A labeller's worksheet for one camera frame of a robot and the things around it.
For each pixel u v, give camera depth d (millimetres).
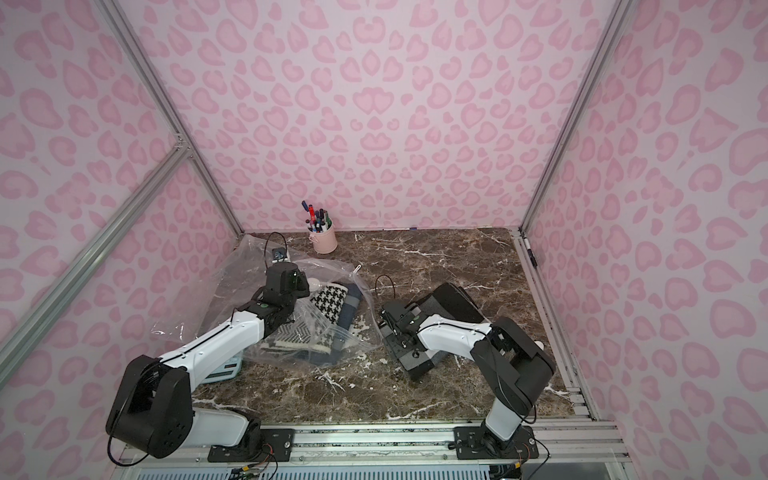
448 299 989
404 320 712
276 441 735
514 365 456
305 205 1068
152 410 419
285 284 675
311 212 1040
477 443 734
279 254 752
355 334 927
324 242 1103
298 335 838
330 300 902
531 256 1167
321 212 1048
